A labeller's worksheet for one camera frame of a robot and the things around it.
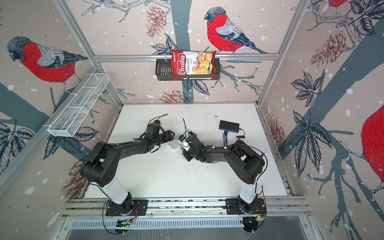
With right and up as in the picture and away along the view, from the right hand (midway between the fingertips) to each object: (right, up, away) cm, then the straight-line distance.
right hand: (183, 152), depth 93 cm
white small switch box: (-6, +6, +2) cm, 8 cm away
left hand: (-8, +11, +2) cm, 14 cm away
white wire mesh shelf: (-55, +23, -19) cm, 63 cm away
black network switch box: (+34, +16, +12) cm, 39 cm away
